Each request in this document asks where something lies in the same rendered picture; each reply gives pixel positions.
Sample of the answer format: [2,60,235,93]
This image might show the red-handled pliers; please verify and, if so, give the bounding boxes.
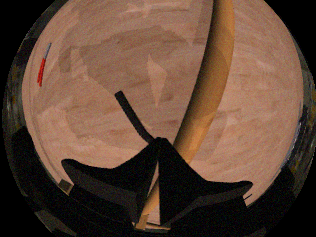
[37,42,52,87]

